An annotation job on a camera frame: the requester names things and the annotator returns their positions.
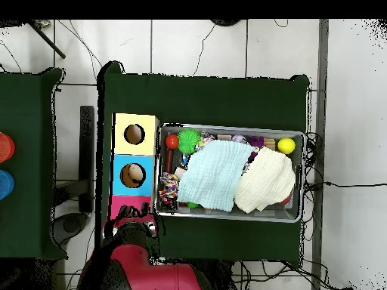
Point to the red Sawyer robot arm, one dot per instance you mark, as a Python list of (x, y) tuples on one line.
[(157, 278)]

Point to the wooden box with three holes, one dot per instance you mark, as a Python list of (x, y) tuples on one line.
[(119, 142)]

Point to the shallow silver mesh bin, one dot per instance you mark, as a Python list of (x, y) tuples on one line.
[(272, 213)]

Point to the dark grey rounded base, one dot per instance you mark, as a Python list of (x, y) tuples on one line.
[(71, 225)]

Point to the black upright panel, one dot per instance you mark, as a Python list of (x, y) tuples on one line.
[(86, 151)]

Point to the red ball-headed stick toy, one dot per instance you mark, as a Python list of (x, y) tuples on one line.
[(171, 141)]

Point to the light blue waffle cloth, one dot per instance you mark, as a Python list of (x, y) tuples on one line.
[(211, 175)]

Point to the green spiky rubber ball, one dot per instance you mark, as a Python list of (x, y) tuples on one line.
[(188, 141)]

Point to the white baseball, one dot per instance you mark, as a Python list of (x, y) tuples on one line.
[(239, 139)]

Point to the blue round plastic stack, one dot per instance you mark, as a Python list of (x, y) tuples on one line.
[(5, 185)]

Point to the cream waffle cloth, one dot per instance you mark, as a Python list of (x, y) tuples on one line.
[(266, 178)]

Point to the dark green tablecloth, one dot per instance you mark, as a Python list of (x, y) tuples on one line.
[(211, 99)]

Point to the purple monster plush toy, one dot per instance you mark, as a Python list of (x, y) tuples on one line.
[(257, 141)]

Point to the dark green side-table cloth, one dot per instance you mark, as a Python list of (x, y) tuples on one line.
[(27, 120)]

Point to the red round plastic stack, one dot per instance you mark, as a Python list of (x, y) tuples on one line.
[(5, 148)]

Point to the yellow ball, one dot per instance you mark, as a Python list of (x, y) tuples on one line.
[(286, 145)]

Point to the black tripod leg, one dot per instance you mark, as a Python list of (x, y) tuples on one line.
[(48, 42)]

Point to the black round object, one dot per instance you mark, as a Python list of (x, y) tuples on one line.
[(225, 22)]

